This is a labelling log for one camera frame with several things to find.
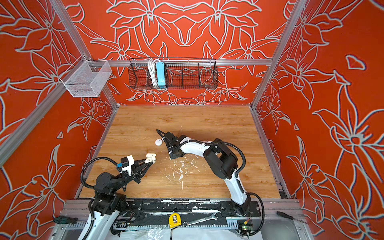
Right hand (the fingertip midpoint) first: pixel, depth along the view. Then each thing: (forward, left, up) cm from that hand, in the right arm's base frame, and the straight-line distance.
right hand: (172, 154), depth 93 cm
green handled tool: (-34, +49, +2) cm, 60 cm away
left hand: (-14, +7, +20) cm, 25 cm away
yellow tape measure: (-35, -4, +2) cm, 36 cm away
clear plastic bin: (+37, +53, +32) cm, 72 cm away
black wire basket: (+43, -6, +30) cm, 53 cm away
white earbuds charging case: (+8, +10, +1) cm, 13 cm away
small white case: (-12, +7, +21) cm, 26 cm away
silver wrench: (-33, -23, 0) cm, 40 cm away
